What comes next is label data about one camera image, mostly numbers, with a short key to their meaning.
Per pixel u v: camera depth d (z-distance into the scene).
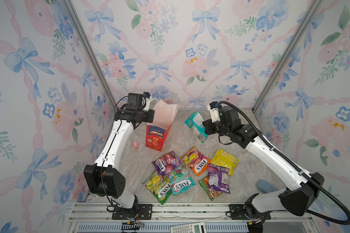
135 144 0.97
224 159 0.90
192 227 0.69
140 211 0.73
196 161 0.90
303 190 0.38
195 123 0.78
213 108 0.64
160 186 0.80
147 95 0.70
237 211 0.74
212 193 0.79
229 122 0.54
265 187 0.79
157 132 0.79
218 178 0.82
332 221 0.40
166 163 0.86
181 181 0.81
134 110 0.59
